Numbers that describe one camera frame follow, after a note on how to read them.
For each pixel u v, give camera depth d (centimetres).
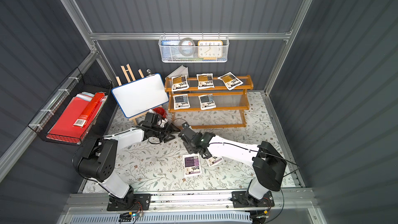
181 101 94
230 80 84
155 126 79
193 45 87
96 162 47
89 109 73
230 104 115
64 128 68
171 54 86
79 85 80
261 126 102
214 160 86
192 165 85
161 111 96
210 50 88
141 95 90
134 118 97
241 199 73
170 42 88
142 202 75
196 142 62
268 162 45
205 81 85
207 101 94
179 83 83
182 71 98
